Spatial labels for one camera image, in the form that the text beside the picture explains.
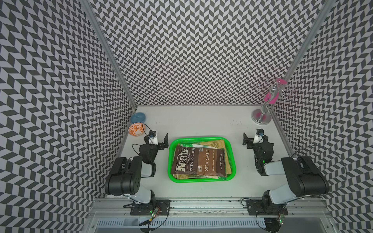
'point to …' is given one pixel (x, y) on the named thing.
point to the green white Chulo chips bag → (192, 145)
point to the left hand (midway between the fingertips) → (160, 133)
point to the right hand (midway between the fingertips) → (251, 134)
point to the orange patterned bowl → (136, 129)
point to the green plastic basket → (230, 143)
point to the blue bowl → (138, 117)
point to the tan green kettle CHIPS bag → (220, 144)
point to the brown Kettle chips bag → (202, 161)
